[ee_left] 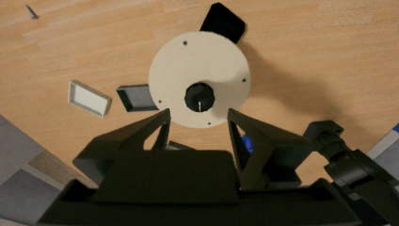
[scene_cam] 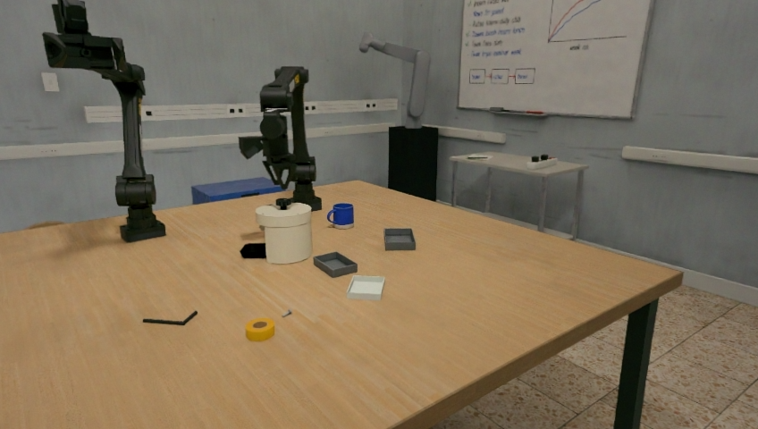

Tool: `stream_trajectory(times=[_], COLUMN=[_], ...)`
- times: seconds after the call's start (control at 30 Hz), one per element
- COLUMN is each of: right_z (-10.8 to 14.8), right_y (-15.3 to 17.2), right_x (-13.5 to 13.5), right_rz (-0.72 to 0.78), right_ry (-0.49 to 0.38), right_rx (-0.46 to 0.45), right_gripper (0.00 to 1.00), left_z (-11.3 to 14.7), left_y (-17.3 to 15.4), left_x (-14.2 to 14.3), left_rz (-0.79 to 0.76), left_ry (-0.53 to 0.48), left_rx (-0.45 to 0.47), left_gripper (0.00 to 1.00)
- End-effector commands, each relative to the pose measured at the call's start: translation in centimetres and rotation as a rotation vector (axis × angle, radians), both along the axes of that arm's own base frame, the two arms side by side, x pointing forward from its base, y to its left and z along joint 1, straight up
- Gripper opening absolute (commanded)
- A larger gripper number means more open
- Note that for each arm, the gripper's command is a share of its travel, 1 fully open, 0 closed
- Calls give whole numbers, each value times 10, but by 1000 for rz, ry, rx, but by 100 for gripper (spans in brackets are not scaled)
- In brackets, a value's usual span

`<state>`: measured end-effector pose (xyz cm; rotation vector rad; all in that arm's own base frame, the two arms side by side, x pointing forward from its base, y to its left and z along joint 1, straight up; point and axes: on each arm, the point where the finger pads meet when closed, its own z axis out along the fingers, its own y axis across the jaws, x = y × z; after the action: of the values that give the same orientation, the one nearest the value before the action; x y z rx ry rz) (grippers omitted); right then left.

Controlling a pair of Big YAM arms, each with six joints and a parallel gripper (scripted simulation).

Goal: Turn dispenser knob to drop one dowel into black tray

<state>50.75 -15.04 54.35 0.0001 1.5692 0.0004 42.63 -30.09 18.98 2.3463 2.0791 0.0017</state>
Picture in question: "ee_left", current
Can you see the blue mug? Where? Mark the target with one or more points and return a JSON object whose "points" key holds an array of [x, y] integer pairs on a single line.
{"points": [[250, 145]]}

